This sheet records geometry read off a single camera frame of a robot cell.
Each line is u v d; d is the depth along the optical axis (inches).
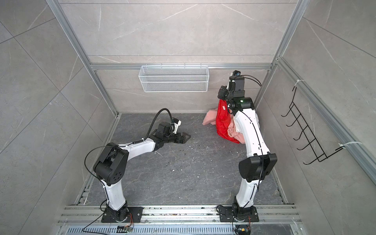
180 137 32.8
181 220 28.7
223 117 34.8
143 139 25.0
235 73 26.0
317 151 25.0
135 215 28.8
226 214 28.7
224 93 28.2
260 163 18.1
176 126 32.6
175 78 39.7
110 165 19.6
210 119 41.2
